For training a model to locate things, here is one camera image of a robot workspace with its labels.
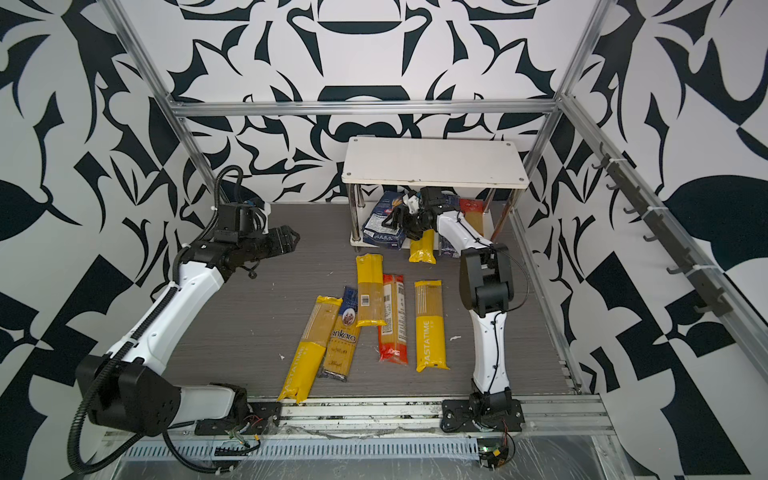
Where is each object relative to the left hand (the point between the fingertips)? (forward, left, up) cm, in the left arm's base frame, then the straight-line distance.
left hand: (287, 232), depth 80 cm
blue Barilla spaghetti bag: (+5, -46, -16) cm, 49 cm away
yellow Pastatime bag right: (-17, -38, -22) cm, 47 cm away
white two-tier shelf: (+30, -53, -3) cm, 61 cm away
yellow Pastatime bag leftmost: (-21, -5, -22) cm, 31 cm away
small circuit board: (-47, -49, -25) cm, 73 cm away
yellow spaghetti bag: (+5, -38, -16) cm, 41 cm away
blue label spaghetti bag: (-20, -13, -23) cm, 33 cm away
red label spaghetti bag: (-21, -27, -21) cm, 40 cm away
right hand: (+13, -29, -12) cm, 33 cm away
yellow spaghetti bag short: (-6, -21, -21) cm, 30 cm away
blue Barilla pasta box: (+10, -22, -12) cm, 28 cm away
